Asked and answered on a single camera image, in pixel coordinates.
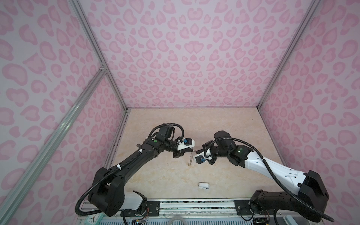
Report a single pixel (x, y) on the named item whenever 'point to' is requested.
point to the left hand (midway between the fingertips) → (191, 146)
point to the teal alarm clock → (94, 220)
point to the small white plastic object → (203, 185)
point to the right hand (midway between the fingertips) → (198, 147)
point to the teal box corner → (289, 220)
